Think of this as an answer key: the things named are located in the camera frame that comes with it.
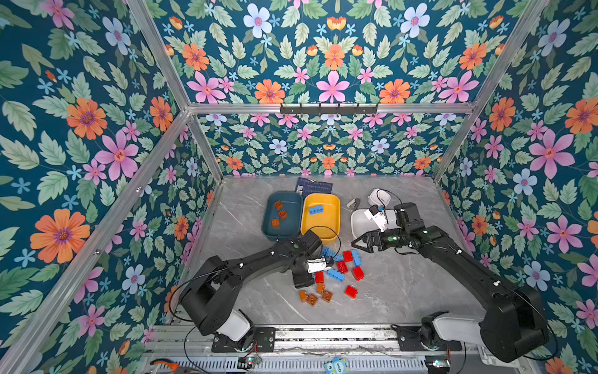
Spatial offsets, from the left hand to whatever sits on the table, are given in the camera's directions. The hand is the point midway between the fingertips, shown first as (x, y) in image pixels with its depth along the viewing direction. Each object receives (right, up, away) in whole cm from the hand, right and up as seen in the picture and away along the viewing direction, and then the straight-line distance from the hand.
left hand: (310, 273), depth 85 cm
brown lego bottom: (+1, -8, -4) cm, 9 cm away
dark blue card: (-3, +34, +30) cm, 45 cm away
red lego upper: (+15, +5, +6) cm, 17 cm away
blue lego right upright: (+18, +5, +4) cm, 19 cm away
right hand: (+19, +15, -6) cm, 25 cm away
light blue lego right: (+11, +5, +6) cm, 13 cm away
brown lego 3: (-16, +17, +15) cm, 28 cm away
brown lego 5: (+4, -5, -1) cm, 6 cm away
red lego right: (+18, 0, +2) cm, 18 cm away
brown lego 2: (-16, +25, +22) cm, 37 cm away
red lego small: (+3, -1, 0) cm, 4 cm away
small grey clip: (+20, +26, +22) cm, 39 cm away
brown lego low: (-3, -7, -3) cm, 8 cm away
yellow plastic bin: (+4, +21, +19) cm, 29 cm away
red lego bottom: (+15, -6, -2) cm, 16 cm away
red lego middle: (+12, +2, +3) cm, 13 cm away
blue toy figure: (+8, -22, -17) cm, 29 cm away
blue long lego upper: (+6, +7, +6) cm, 11 cm away
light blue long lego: (+2, +23, +19) cm, 30 cm away
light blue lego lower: (+10, -1, +1) cm, 10 cm away
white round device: (+34, +30, +23) cm, 51 cm away
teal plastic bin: (-9, +16, +11) cm, 21 cm away
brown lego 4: (+6, -7, -3) cm, 10 cm away
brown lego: (-13, +21, +17) cm, 30 cm away
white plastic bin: (+22, +17, +14) cm, 31 cm away
